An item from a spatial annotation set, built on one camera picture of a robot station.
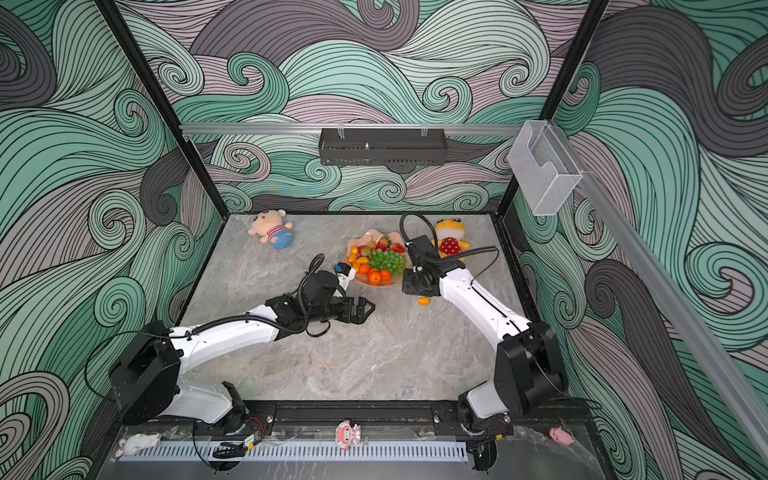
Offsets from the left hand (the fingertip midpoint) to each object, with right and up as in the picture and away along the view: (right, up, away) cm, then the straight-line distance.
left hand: (365, 303), depth 81 cm
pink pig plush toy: (-37, +23, +27) cm, 51 cm away
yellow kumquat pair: (+18, -2, +14) cm, 23 cm away
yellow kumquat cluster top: (-2, +10, +19) cm, 22 cm away
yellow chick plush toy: (+29, +19, +23) cm, 41 cm away
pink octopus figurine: (-4, -28, -12) cm, 31 cm away
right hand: (+14, +4, +5) cm, 15 cm away
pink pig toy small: (+47, -29, -11) cm, 57 cm away
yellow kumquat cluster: (-5, +11, +19) cm, 23 cm away
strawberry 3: (-2, +14, +20) cm, 25 cm away
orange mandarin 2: (+6, +6, +16) cm, 18 cm away
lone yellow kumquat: (-5, +14, +21) cm, 25 cm away
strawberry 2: (+11, +14, +23) cm, 29 cm away
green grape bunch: (+7, +10, +20) cm, 24 cm away
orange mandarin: (+2, +5, +13) cm, 14 cm away
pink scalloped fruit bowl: (+1, +18, +26) cm, 31 cm away
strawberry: (+5, +16, +23) cm, 29 cm away
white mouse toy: (-53, -29, -13) cm, 62 cm away
